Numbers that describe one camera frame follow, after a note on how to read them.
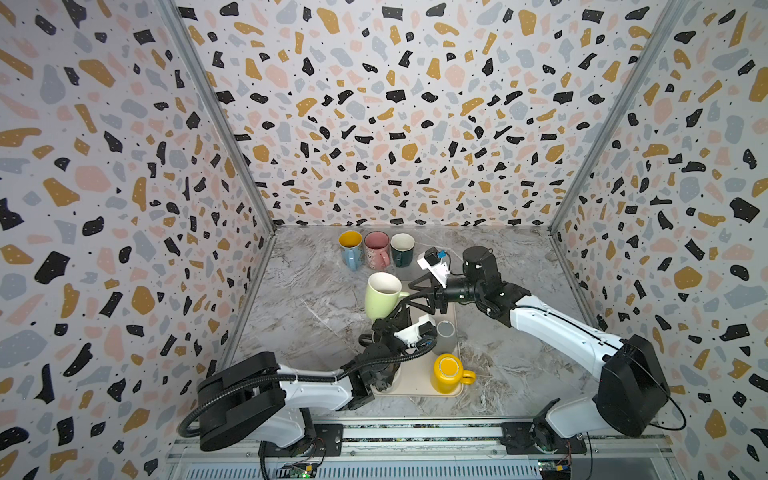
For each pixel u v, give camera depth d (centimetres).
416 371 86
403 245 106
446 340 82
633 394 42
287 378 47
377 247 103
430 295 66
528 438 73
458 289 67
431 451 73
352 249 101
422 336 63
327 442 74
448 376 76
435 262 66
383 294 68
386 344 67
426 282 74
